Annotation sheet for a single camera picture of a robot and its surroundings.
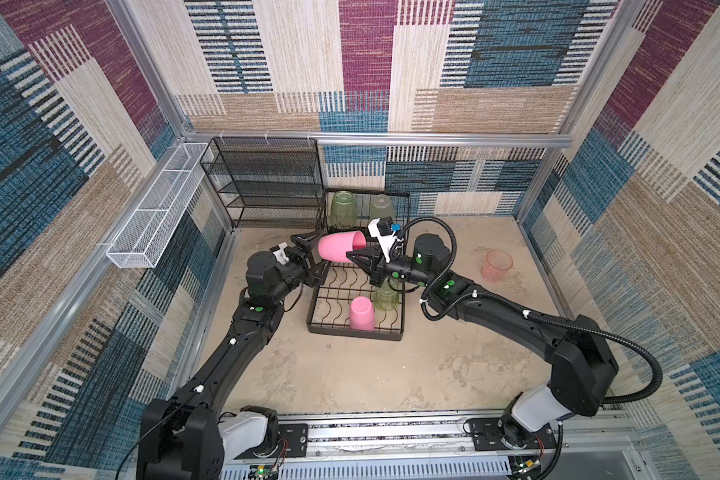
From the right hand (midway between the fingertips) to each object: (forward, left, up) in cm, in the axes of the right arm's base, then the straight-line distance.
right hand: (348, 258), depth 71 cm
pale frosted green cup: (+20, -9, -3) cm, 22 cm away
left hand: (+5, +4, +1) cm, 7 cm away
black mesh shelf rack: (+46, +30, -13) cm, 56 cm away
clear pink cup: (+20, -51, -33) cm, 64 cm away
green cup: (+21, +2, -4) cm, 21 cm away
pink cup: (+4, +3, 0) cm, 5 cm away
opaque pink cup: (-5, -2, -19) cm, 20 cm away
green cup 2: (+1, -10, -21) cm, 23 cm away
